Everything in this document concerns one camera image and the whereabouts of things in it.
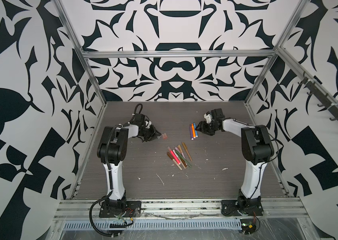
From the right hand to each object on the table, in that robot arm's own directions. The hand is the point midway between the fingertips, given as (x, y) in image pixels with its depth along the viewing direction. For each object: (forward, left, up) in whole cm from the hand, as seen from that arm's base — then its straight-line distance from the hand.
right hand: (199, 128), depth 101 cm
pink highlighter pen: (-18, +17, -2) cm, 25 cm away
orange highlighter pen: (-1, +4, -2) cm, 5 cm away
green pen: (-19, +13, -3) cm, 23 cm away
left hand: (-3, +25, 0) cm, 25 cm away
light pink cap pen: (-23, +12, -3) cm, 27 cm away
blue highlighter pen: (-1, +2, -2) cm, 3 cm away
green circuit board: (-53, -17, -5) cm, 56 cm away
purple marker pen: (-6, +5, -3) cm, 8 cm away
